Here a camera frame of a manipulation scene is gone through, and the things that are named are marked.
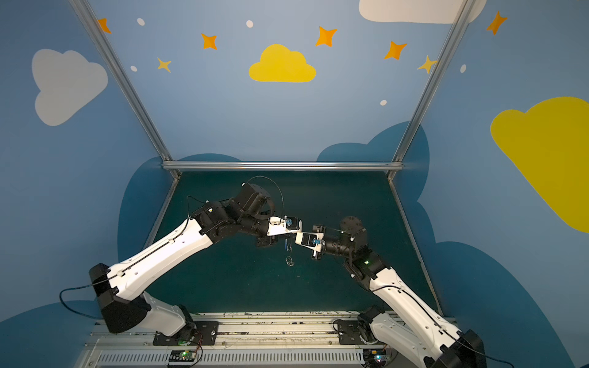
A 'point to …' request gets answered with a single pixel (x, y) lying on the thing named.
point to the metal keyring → (289, 259)
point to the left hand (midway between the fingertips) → (289, 229)
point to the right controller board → (374, 357)
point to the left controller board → (182, 358)
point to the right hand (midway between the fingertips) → (296, 229)
